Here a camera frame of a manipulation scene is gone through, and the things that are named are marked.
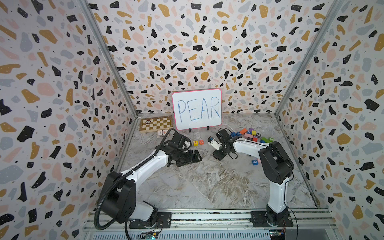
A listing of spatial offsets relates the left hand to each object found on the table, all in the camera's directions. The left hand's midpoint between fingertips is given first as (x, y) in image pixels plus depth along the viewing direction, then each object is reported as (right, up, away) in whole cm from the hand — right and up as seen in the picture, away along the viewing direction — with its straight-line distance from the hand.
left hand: (197, 160), depth 83 cm
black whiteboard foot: (-7, +16, +27) cm, 32 cm away
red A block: (+2, +7, +20) cm, 22 cm away
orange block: (+34, +15, +28) cm, 47 cm away
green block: (+51, +9, +23) cm, 56 cm away
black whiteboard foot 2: (+7, +17, +28) cm, 33 cm away
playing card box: (-26, +14, +24) cm, 38 cm away
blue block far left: (+26, +13, +26) cm, 39 cm away
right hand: (+13, +1, +16) cm, 21 cm away
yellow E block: (-2, +7, +20) cm, 22 cm away
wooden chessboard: (-32, +21, +28) cm, 47 cm away
